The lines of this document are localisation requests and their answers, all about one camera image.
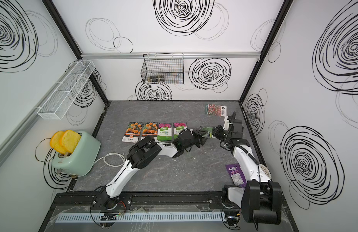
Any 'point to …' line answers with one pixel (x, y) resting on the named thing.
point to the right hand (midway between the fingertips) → (214, 128)
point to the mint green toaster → (83, 160)
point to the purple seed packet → (236, 175)
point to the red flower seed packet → (217, 110)
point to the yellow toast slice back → (55, 142)
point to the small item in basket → (156, 78)
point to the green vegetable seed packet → (209, 132)
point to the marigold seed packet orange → (149, 128)
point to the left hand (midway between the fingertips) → (210, 134)
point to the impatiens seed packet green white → (165, 132)
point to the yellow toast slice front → (69, 140)
